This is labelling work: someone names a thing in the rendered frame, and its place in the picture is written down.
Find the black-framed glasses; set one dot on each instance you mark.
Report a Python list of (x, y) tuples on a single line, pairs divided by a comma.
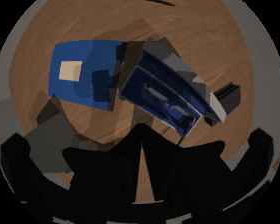
[(153, 90)]

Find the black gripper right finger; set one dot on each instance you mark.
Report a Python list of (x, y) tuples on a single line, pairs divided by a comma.
[(164, 159)]

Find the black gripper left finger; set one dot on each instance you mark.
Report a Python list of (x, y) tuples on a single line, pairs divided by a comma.
[(120, 162)]

